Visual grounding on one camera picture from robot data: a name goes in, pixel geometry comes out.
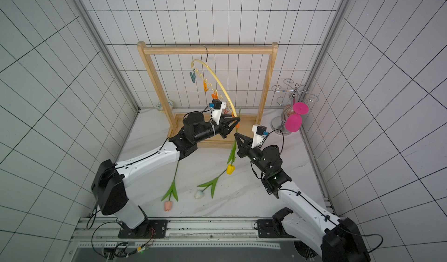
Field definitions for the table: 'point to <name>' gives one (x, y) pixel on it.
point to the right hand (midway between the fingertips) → (228, 136)
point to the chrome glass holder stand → (278, 125)
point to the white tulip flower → (199, 193)
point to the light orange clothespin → (205, 86)
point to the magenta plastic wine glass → (293, 121)
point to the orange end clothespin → (237, 125)
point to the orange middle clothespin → (215, 95)
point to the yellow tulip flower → (231, 168)
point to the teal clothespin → (193, 77)
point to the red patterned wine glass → (290, 112)
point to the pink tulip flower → (168, 205)
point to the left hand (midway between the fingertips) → (236, 121)
